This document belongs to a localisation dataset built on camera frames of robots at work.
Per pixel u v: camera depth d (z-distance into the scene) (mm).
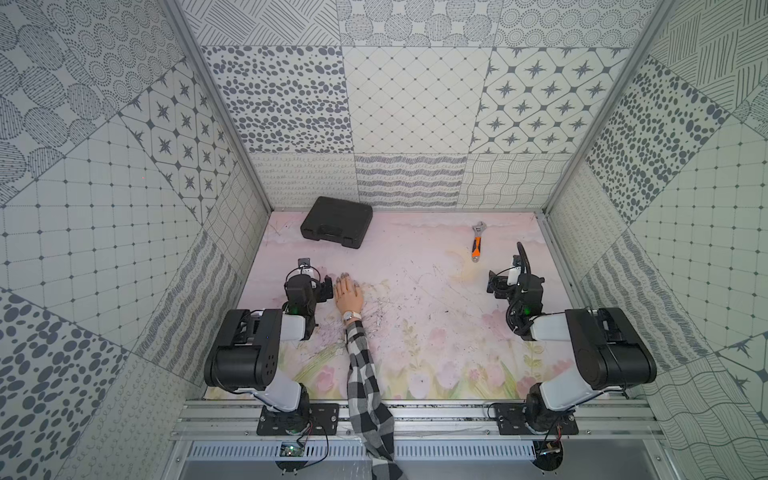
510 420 736
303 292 731
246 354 453
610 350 461
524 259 794
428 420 759
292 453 716
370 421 676
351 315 863
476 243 1106
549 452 730
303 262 834
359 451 701
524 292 717
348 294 935
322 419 734
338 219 1167
